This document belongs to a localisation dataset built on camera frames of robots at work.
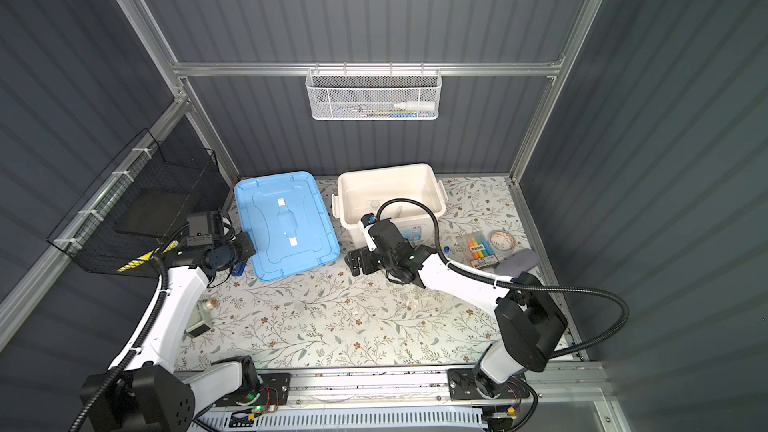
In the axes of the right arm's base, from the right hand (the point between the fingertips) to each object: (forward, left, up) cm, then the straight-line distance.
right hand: (361, 256), depth 83 cm
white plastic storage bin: (+28, -13, -5) cm, 31 cm away
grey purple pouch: (+4, -48, -12) cm, 50 cm away
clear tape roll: (+14, -46, -15) cm, 50 cm away
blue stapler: (+2, +40, -10) cm, 41 cm away
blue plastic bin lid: (+10, +22, +2) cm, 25 cm away
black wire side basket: (-7, +55, +23) cm, 60 cm away
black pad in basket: (+3, +49, +17) cm, 52 cm away
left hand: (+1, +31, +4) cm, 32 cm away
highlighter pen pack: (+8, -37, -13) cm, 40 cm away
